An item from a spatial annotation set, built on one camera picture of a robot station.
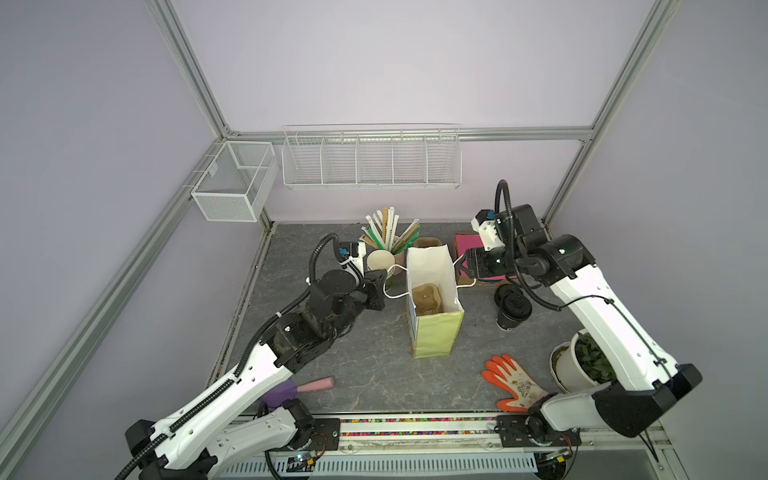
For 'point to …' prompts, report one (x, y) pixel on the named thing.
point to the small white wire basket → (237, 183)
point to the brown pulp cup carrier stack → (427, 241)
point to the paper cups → (378, 260)
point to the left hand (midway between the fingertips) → (386, 278)
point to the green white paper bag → (434, 334)
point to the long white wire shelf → (372, 156)
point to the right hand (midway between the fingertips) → (469, 264)
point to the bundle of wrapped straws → (381, 230)
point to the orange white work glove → (503, 369)
